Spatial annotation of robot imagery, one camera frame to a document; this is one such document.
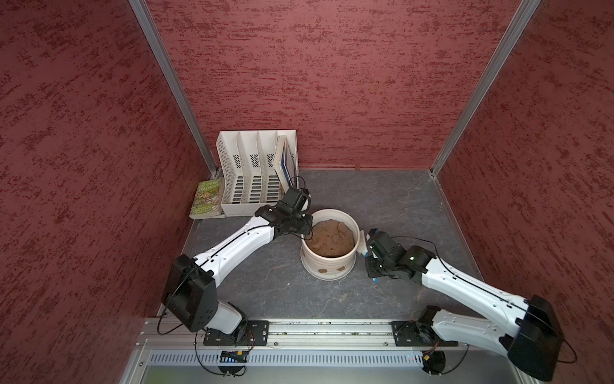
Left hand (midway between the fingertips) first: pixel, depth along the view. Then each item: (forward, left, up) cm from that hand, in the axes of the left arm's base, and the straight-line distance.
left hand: (306, 227), depth 83 cm
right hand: (-13, -22, -7) cm, 26 cm away
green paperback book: (+19, +44, -10) cm, 49 cm away
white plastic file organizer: (+36, +30, -14) cm, 49 cm away
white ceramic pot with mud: (-8, -8, -2) cm, 12 cm away
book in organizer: (+23, +9, +10) cm, 26 cm away
